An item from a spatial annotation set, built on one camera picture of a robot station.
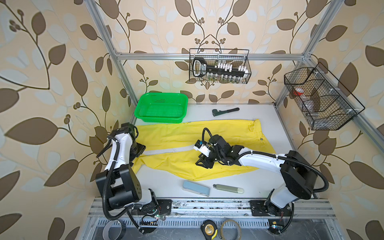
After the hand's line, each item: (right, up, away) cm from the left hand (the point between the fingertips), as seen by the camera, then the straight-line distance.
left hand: (138, 155), depth 81 cm
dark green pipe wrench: (+46, +25, +34) cm, 63 cm away
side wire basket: (+96, +27, -8) cm, 100 cm away
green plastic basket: (+3, +29, +38) cm, 48 cm away
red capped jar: (+88, +35, -1) cm, 95 cm away
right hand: (+33, -3, 0) cm, 33 cm away
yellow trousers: (+13, +1, +19) cm, 24 cm away
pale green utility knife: (+49, -18, -1) cm, 52 cm away
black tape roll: (-9, -30, -15) cm, 34 cm away
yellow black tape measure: (+38, -30, -15) cm, 50 cm away
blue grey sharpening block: (+31, -16, -3) cm, 36 cm away
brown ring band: (+48, -29, -9) cm, 57 cm away
